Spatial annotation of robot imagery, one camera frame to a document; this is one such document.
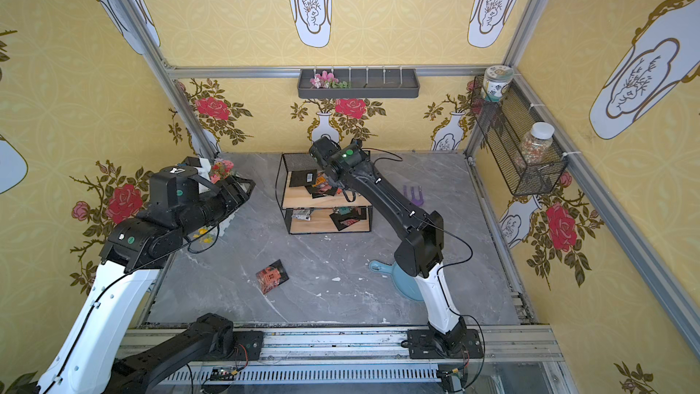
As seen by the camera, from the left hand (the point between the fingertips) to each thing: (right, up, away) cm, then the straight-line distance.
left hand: (239, 187), depth 66 cm
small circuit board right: (+53, -50, +5) cm, 73 cm away
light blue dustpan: (+44, -30, +18) cm, 56 cm away
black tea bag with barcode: (+11, +2, +26) cm, 28 cm away
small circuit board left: (-7, -50, +8) cm, 51 cm away
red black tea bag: (+2, -29, +20) cm, 35 cm away
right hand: (+28, +3, +21) cm, 36 cm away
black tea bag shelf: (+16, -3, +22) cm, 27 cm away
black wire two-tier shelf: (+14, -5, +20) cm, 26 cm away
